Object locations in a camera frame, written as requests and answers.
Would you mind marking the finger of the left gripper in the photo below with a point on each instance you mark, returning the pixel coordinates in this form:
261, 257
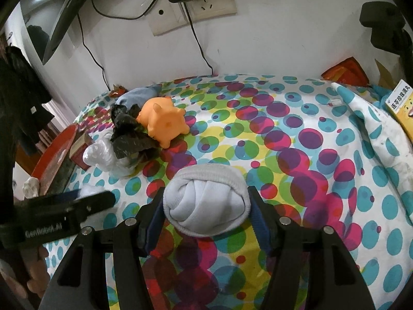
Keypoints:
45, 210

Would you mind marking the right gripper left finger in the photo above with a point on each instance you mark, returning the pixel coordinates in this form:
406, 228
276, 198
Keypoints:
151, 220

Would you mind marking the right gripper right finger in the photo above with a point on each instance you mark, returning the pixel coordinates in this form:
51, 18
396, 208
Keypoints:
265, 222

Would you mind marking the white sock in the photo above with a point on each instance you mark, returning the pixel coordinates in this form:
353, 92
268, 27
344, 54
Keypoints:
206, 200

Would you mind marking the round red wooden tray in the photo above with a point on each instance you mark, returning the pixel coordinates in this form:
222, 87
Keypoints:
54, 169

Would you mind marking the brown red cardboard box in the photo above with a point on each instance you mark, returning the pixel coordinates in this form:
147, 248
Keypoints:
78, 148

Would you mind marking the white plastic bag bundle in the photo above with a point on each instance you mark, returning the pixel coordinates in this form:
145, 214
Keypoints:
102, 155

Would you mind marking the black plastic bag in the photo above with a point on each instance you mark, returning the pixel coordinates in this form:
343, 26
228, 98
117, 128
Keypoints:
129, 138

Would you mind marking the polka dot bed sheet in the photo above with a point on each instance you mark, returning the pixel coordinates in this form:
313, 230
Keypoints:
322, 153

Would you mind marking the orange rubber pig toy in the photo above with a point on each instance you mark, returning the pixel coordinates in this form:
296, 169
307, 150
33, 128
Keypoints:
162, 120

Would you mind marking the light blue cloth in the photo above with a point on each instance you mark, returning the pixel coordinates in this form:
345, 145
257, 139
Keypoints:
139, 96

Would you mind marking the red orange snack wrapper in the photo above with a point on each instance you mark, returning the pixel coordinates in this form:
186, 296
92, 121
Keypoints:
117, 91

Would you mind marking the yellow white medicine box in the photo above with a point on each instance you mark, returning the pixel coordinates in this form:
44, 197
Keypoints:
400, 105

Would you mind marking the dark framed screen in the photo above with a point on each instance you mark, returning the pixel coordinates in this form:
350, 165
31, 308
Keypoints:
47, 21

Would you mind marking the black stand on right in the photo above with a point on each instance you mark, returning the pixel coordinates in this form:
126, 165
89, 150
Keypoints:
388, 33

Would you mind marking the red packet at wall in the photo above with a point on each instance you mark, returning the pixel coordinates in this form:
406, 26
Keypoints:
348, 72

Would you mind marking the white wall socket plate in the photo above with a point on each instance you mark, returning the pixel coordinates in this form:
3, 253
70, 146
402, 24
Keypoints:
208, 9

